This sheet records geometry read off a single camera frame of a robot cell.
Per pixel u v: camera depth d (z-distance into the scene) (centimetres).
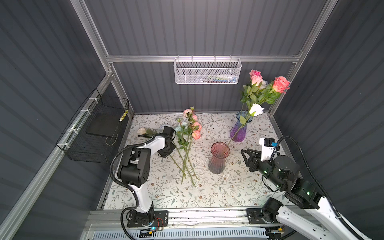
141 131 103
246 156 63
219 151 76
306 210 47
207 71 111
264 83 83
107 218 77
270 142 54
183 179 87
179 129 104
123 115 82
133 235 70
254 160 56
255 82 74
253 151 64
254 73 77
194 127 107
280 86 71
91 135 72
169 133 80
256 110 65
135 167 50
